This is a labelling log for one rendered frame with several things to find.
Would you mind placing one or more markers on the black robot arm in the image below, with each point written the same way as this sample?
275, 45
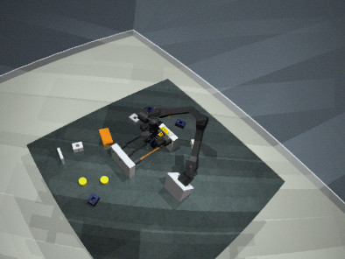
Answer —
192, 163

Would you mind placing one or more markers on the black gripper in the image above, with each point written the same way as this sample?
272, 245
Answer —
160, 140

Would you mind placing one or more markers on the orange rectangular block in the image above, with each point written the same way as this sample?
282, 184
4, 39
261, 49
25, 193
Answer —
105, 137

